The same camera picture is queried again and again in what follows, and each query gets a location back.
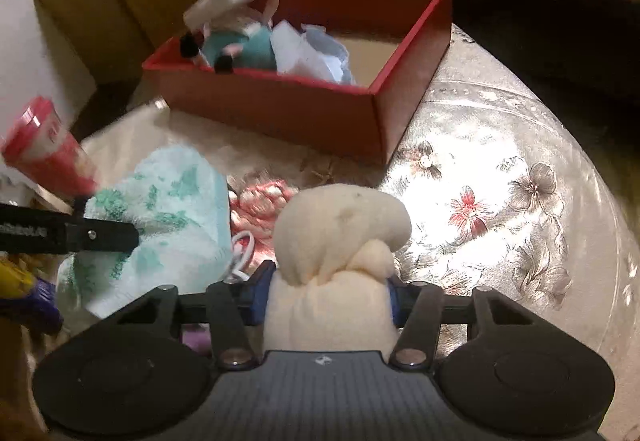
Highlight white green patterned towel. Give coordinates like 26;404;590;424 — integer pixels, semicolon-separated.
56;145;235;319

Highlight pink plush toy teal dress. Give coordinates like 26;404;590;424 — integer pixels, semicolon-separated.
180;0;280;73

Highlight yellow purple packet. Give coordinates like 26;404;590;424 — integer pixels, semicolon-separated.
0;261;63;334

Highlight red cardboard box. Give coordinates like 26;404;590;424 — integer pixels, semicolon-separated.
141;0;453;167

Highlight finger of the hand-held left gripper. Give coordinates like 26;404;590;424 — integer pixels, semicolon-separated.
47;210;140;256

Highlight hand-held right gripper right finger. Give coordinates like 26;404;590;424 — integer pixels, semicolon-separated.
387;284;547;371

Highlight blue face mask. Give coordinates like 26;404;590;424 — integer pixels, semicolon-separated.
272;18;358;86

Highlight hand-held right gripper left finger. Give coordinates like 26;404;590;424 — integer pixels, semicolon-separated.
105;261;277;370

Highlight red lidded cup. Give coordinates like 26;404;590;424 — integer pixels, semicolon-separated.
0;96;99;198

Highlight cream plush toy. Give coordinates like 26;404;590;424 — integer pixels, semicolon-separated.
262;182;412;352

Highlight white cord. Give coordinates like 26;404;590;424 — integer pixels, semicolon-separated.
226;230;257;283

